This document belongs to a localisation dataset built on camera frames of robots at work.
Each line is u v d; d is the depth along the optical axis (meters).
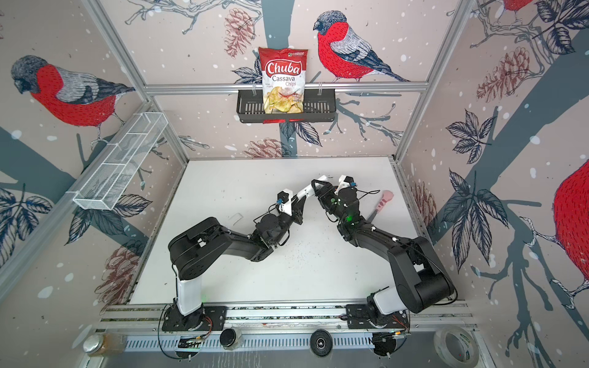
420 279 0.43
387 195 1.04
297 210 0.77
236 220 0.97
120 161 0.78
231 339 0.62
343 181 0.80
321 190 0.77
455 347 0.70
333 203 0.75
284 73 0.83
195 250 0.50
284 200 0.72
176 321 0.63
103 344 0.62
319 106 0.95
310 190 0.82
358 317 0.73
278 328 0.73
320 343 0.60
